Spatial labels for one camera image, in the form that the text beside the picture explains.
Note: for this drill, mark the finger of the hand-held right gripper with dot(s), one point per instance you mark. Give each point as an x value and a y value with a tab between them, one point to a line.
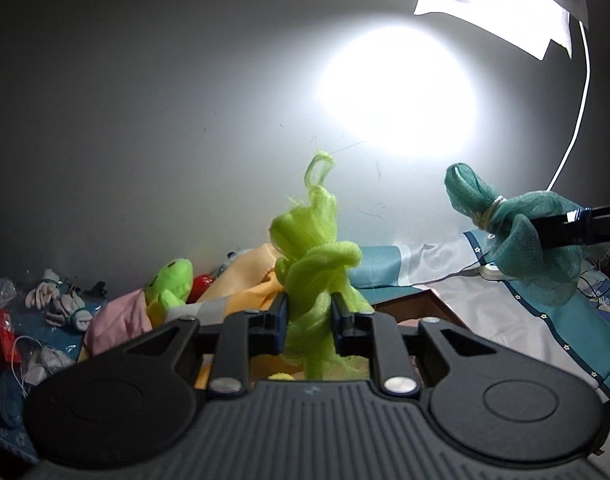
575	234
607	212

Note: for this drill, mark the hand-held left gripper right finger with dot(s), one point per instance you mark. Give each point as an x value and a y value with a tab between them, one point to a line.
340	325

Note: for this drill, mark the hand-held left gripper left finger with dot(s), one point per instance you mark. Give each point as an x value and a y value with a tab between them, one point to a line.
281	325

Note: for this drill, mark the teal mesh bath sponge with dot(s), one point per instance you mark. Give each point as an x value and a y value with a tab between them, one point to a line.
525	260

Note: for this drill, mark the lime green mesh sponge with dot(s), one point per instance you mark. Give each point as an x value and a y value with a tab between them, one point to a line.
310	270

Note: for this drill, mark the dark brown cardboard box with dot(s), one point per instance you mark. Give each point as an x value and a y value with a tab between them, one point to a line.
415	305

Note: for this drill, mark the orange yellow cloth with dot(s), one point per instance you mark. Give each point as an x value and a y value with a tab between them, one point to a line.
250	280

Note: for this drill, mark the blue printed cloth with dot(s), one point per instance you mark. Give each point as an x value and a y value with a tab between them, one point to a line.
607	280

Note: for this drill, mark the blue white plush toy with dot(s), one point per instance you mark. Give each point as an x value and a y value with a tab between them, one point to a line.
230	262

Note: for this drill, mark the red round toy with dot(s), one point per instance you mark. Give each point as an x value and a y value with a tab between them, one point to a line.
204	287

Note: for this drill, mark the teal grey striped blanket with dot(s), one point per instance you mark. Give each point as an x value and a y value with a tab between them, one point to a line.
510	320

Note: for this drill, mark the green frog plush toy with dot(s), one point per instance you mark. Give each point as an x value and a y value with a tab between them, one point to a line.
172	280

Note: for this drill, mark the pink cloth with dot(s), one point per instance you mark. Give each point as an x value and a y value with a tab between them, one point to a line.
117	320

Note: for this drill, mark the black hair clip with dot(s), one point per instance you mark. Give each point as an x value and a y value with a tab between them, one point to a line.
95	290

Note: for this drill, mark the white knitted glove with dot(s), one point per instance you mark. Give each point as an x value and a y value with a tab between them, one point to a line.
70	312
45	292

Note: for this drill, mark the white lamp head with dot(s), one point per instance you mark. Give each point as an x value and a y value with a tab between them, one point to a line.
485	0

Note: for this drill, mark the red packet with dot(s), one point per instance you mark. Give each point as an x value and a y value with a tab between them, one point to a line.
6	335

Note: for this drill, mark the blue patterned cloth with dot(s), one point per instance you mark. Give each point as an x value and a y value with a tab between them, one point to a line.
10	410

